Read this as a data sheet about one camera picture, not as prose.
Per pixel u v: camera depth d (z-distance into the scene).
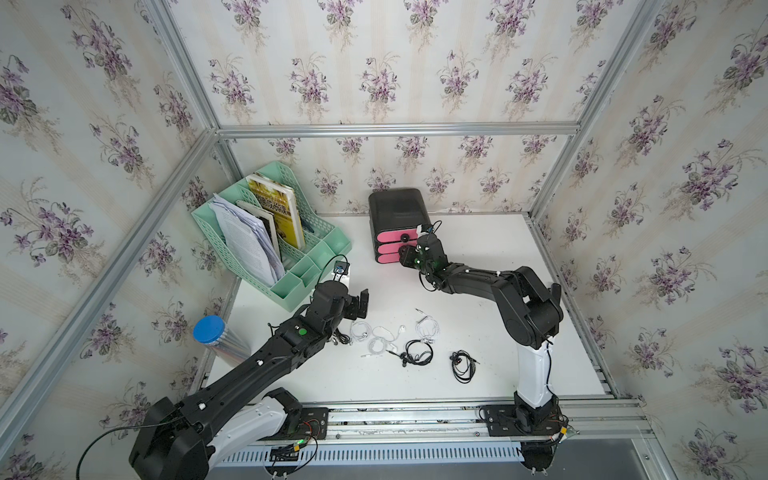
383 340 0.86
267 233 0.82
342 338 0.88
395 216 0.96
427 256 0.77
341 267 0.67
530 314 0.52
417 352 0.84
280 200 0.92
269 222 0.91
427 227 0.89
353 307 0.70
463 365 0.83
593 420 0.75
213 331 0.70
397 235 0.93
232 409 0.44
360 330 0.89
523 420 0.65
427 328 0.90
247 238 0.78
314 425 0.73
